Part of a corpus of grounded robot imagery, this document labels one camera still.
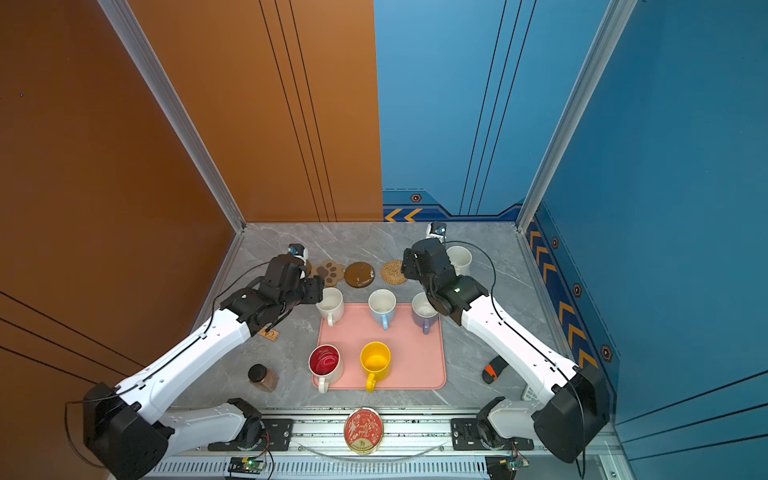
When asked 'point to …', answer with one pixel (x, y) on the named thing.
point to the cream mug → (331, 307)
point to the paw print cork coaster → (331, 273)
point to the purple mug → (424, 314)
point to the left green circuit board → (246, 465)
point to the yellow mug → (375, 359)
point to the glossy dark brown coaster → (359, 274)
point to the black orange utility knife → (493, 369)
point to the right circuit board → (501, 467)
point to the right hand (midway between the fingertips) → (413, 253)
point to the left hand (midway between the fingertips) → (316, 279)
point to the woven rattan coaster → (391, 272)
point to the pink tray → (418, 360)
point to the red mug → (326, 364)
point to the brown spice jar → (263, 378)
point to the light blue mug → (382, 305)
